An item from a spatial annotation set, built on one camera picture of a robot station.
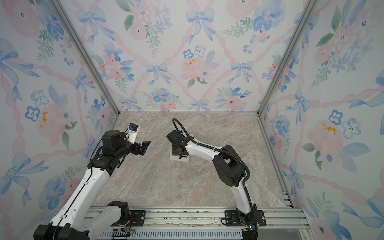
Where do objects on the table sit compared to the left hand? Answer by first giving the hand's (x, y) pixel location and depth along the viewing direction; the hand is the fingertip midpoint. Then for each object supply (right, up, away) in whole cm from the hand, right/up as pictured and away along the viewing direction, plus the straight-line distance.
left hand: (141, 136), depth 78 cm
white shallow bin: (+22, -12, 0) cm, 25 cm away
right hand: (+17, -9, +16) cm, 25 cm away
